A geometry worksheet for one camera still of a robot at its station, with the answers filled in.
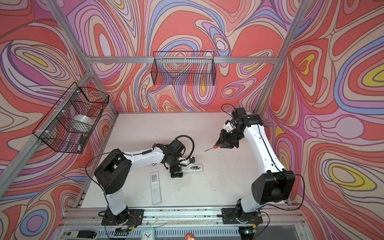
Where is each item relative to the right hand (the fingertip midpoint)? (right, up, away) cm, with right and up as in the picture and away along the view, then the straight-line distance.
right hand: (219, 148), depth 75 cm
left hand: (-20, -13, +15) cm, 28 cm away
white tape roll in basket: (-66, +13, -5) cm, 68 cm away
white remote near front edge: (-34, -23, +6) cm, 42 cm away
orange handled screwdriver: (-2, +1, +1) cm, 3 cm away
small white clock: (-34, -38, -8) cm, 52 cm away
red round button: (-15, -40, -7) cm, 43 cm away
